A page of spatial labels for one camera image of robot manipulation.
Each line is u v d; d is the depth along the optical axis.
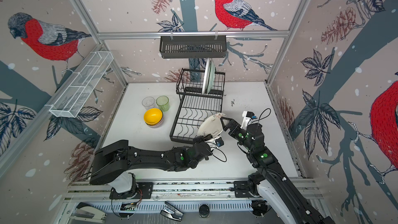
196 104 1.04
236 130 0.67
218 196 0.73
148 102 1.05
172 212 0.67
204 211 0.60
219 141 0.66
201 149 0.57
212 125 0.88
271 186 0.52
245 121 0.69
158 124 0.90
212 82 0.79
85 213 0.68
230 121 0.68
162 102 1.01
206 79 0.76
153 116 0.95
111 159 0.48
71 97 0.73
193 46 1.07
